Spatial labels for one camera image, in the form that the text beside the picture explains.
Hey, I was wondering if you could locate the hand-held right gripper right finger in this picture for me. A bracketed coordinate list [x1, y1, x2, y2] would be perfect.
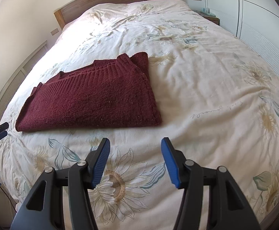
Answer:
[161, 137, 262, 230]

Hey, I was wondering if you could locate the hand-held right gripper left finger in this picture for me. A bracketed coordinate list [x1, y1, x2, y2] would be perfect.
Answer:
[10, 138, 111, 230]

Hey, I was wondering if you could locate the dark red knitted sweater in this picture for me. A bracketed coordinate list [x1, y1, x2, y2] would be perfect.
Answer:
[15, 52, 163, 133]

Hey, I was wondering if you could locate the floral cream duvet bed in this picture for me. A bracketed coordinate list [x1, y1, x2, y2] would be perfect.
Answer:
[0, 0, 279, 230]

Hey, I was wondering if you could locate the wooden nightstand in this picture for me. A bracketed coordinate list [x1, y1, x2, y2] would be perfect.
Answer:
[198, 10, 220, 26]

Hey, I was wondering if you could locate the white wardrobe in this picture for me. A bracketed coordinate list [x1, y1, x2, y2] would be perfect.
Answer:
[203, 0, 279, 82]

